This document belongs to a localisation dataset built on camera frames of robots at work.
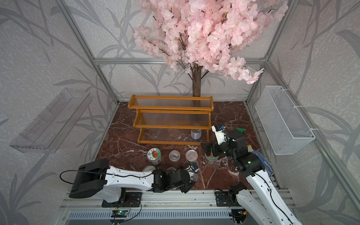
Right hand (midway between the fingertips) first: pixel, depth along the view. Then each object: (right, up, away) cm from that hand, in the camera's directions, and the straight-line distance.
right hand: (208, 140), depth 73 cm
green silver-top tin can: (-9, -12, +10) cm, 18 cm away
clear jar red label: (+3, -14, +10) cm, 17 cm away
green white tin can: (-32, -16, +1) cm, 36 cm away
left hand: (-8, -22, +4) cm, 24 cm away
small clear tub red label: (-20, -18, +7) cm, 28 cm away
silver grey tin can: (-6, 0, +18) cm, 19 cm away
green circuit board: (-46, -37, -2) cm, 59 cm away
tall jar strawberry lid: (-31, -11, +9) cm, 34 cm away
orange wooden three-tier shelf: (-23, +9, +35) cm, 43 cm away
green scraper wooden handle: (+29, +1, +32) cm, 43 cm away
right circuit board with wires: (+15, -38, -3) cm, 41 cm away
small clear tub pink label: (-19, -12, +12) cm, 26 cm away
